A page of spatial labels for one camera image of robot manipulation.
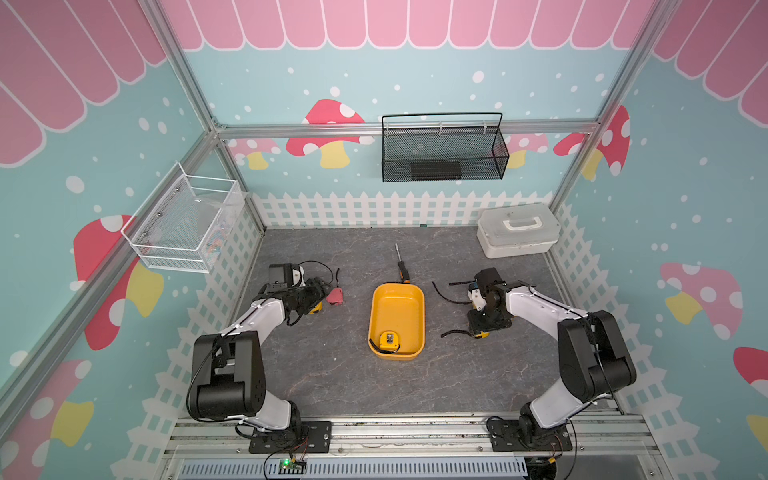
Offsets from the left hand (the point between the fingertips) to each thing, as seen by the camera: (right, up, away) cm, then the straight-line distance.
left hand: (328, 295), depth 92 cm
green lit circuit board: (-5, -40, -19) cm, 44 cm away
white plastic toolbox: (+64, +21, +13) cm, 68 cm away
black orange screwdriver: (+24, +7, +15) cm, 29 cm away
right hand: (+47, -10, 0) cm, 48 cm away
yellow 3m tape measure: (+39, -2, +8) cm, 39 cm away
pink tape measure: (+1, -1, +9) cm, 9 cm away
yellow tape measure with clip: (+46, -11, -6) cm, 47 cm away
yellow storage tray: (+21, -9, +2) cm, 23 cm away
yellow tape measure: (+19, -13, -4) cm, 24 cm away
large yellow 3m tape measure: (-4, -5, +3) cm, 7 cm away
